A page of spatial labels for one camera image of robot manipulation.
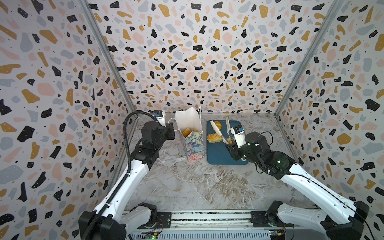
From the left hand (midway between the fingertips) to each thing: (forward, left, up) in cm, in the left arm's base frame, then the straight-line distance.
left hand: (172, 120), depth 74 cm
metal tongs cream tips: (-15, -28, +4) cm, 31 cm away
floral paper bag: (+14, -7, -18) cm, 24 cm away
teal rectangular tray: (-2, -25, -31) cm, 40 cm away
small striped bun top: (+20, -28, -27) cm, 43 cm away
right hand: (-10, -27, -3) cm, 29 cm away
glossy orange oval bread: (+8, -5, -20) cm, 23 cm away
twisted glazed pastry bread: (+8, -24, -27) cm, 37 cm away
